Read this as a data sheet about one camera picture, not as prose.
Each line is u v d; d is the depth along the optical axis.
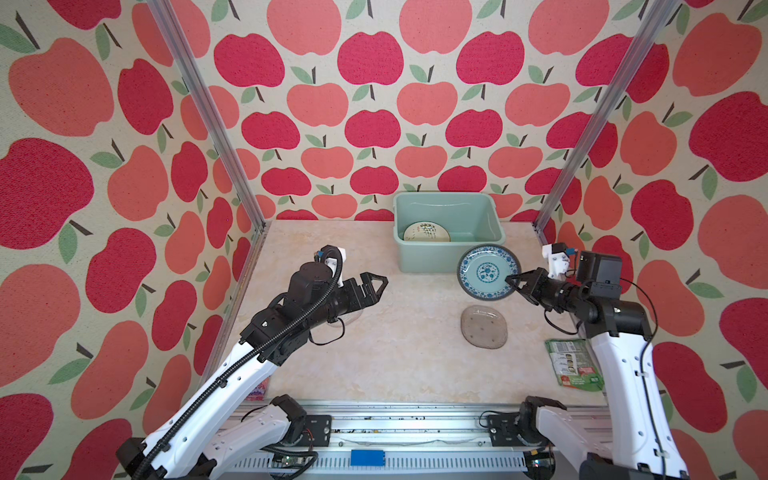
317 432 0.75
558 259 0.64
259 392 0.78
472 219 1.11
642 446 0.38
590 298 0.51
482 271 0.73
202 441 0.38
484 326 0.93
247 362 0.43
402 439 0.73
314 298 0.47
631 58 0.77
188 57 0.77
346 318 0.94
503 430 0.73
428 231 1.14
